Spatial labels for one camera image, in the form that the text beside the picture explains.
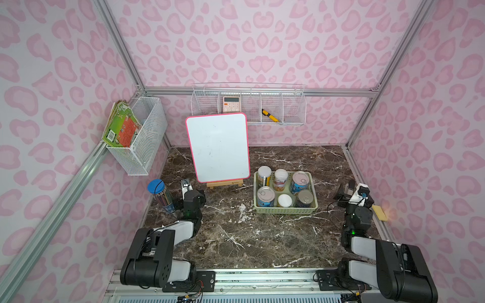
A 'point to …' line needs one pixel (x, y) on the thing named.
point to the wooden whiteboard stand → (224, 184)
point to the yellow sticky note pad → (380, 213)
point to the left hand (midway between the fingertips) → (186, 188)
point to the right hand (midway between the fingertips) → (352, 184)
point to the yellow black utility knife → (269, 115)
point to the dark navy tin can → (304, 199)
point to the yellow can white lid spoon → (265, 172)
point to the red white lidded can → (281, 176)
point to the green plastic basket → (285, 192)
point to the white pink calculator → (231, 104)
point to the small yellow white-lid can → (285, 200)
